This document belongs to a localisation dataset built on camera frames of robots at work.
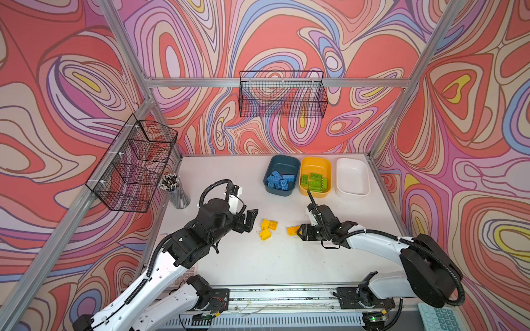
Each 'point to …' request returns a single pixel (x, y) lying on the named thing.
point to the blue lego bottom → (272, 181)
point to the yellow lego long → (293, 230)
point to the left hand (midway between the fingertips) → (249, 207)
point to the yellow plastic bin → (319, 165)
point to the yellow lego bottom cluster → (265, 234)
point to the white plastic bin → (352, 176)
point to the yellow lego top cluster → (265, 224)
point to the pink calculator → (182, 279)
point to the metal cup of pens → (170, 183)
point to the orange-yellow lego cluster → (273, 225)
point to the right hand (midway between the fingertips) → (304, 236)
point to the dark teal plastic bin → (285, 165)
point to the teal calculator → (436, 318)
